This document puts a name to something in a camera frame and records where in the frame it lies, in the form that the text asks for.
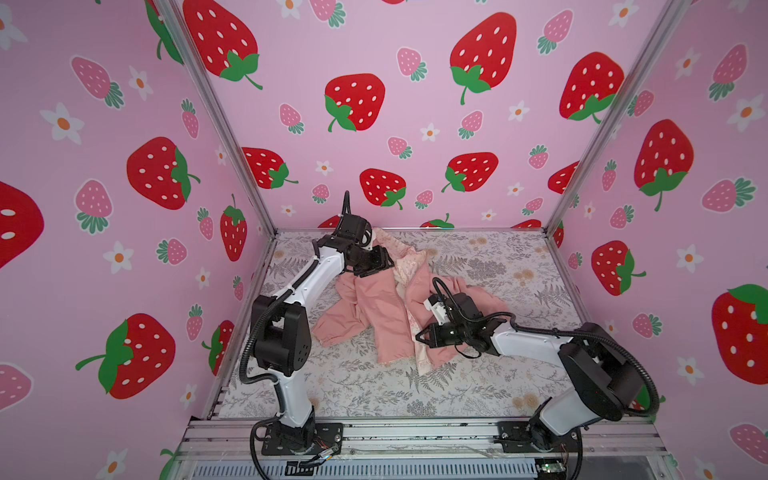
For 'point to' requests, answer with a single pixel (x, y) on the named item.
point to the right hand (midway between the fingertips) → (415, 337)
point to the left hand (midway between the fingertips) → (389, 264)
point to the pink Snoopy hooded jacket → (386, 309)
